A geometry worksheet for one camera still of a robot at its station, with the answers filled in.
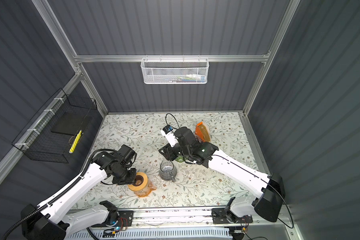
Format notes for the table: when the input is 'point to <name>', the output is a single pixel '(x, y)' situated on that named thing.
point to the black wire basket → (37, 141)
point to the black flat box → (70, 122)
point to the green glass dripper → (180, 158)
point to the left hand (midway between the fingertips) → (134, 181)
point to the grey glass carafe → (167, 170)
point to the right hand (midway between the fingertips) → (164, 149)
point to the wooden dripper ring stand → (136, 188)
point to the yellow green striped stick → (72, 149)
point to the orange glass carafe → (146, 191)
